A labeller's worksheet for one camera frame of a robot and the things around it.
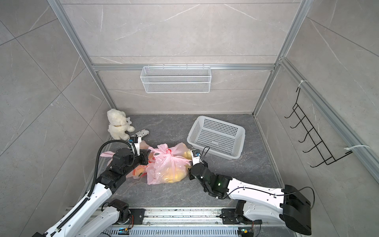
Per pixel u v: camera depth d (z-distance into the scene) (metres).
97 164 0.54
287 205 0.40
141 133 1.04
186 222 0.73
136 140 0.68
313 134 0.68
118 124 0.95
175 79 1.01
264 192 0.46
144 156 0.67
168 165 0.76
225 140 1.04
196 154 0.65
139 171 0.84
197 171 0.56
